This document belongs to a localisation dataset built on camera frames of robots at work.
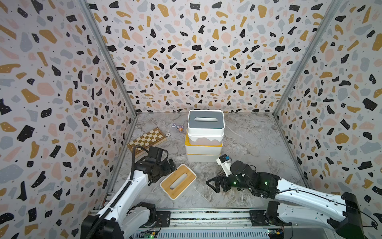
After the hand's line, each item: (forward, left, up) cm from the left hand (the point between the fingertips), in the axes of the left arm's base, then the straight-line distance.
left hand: (172, 169), depth 82 cm
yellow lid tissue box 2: (-4, -3, -8) cm, 9 cm away
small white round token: (+31, +7, -9) cm, 33 cm away
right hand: (-10, -21, +8) cm, 25 cm away
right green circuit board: (-29, -52, -10) cm, 60 cm away
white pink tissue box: (+9, -22, +15) cm, 28 cm away
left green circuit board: (-28, +9, -9) cm, 31 cm away
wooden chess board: (+25, +19, -6) cm, 32 cm away
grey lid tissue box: (+13, -19, +24) cm, 33 cm away
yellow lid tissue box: (+8, -16, +7) cm, 20 cm away
